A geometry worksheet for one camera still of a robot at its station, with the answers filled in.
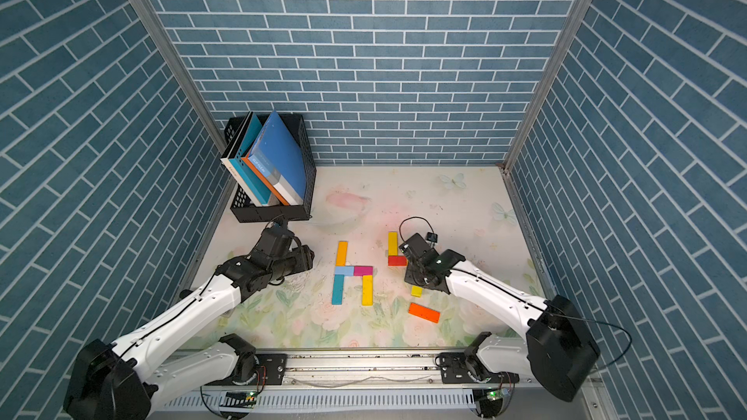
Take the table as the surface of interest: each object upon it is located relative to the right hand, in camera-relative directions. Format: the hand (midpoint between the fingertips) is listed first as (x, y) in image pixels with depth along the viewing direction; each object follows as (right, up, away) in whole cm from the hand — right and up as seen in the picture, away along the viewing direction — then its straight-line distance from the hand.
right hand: (414, 276), depth 85 cm
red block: (-5, +2, +9) cm, 11 cm away
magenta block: (-17, 0, +7) cm, 18 cm away
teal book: (-50, +32, 0) cm, 59 cm away
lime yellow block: (0, -3, -4) cm, 5 cm away
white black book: (-53, +32, -2) cm, 62 cm away
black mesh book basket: (-61, +19, +20) cm, 67 cm away
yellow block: (-6, +7, +14) cm, 17 cm away
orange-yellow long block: (-23, +4, +11) cm, 26 cm away
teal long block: (-23, -5, +2) cm, 24 cm away
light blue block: (-21, -1, +7) cm, 22 cm away
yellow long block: (-14, -5, +2) cm, 15 cm away
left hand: (-29, +6, -2) cm, 30 cm away
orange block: (+3, -10, -2) cm, 10 cm away
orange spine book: (-46, +30, +2) cm, 55 cm away
